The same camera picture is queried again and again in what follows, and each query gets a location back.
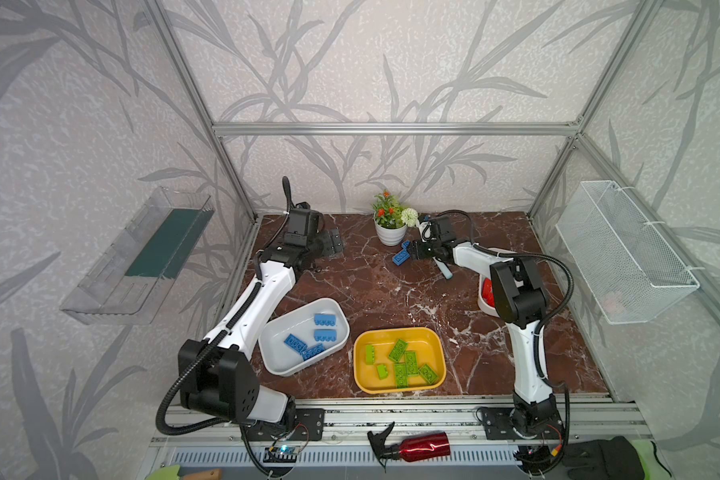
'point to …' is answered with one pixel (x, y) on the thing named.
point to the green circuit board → (281, 454)
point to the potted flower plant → (391, 219)
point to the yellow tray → (401, 359)
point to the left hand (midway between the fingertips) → (329, 230)
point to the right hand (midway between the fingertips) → (415, 237)
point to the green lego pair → (410, 368)
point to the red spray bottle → (411, 447)
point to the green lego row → (382, 372)
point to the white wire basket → (632, 274)
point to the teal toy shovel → (448, 274)
